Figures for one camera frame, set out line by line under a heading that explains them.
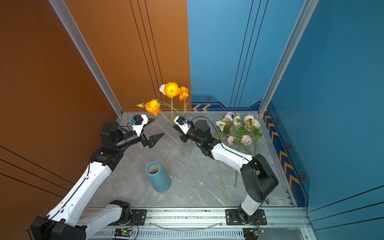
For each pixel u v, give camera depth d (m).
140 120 0.57
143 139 0.60
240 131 1.07
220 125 1.03
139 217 0.74
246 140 0.99
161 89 0.76
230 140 0.97
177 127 0.68
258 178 0.46
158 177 0.70
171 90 0.58
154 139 0.61
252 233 0.70
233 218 0.72
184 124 0.67
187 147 0.92
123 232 0.71
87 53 0.85
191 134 0.70
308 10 0.70
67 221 0.38
